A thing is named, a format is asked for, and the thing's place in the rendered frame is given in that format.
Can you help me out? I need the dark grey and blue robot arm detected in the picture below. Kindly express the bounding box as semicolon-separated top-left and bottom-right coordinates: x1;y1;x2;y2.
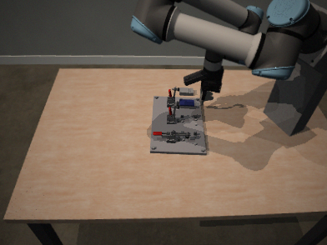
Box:
131;0;327;80

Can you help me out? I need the toggle clamp with red handle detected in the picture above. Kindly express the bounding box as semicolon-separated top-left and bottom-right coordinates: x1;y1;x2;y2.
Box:
167;104;179;124
153;130;191;143

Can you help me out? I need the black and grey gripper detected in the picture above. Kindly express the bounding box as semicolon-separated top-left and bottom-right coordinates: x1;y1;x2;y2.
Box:
199;66;224;106

